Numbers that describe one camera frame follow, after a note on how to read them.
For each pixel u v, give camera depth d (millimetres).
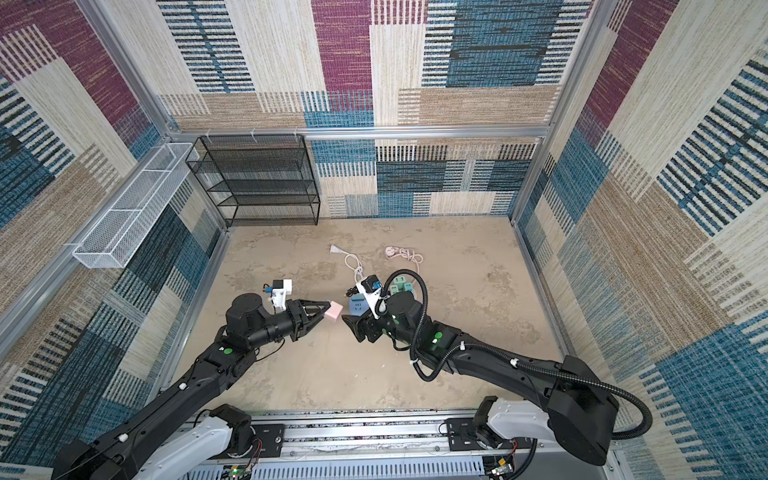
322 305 741
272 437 739
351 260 1081
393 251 1081
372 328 665
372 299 650
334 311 733
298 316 667
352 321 652
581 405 409
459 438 730
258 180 1093
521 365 463
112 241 706
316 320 719
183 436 560
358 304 940
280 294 728
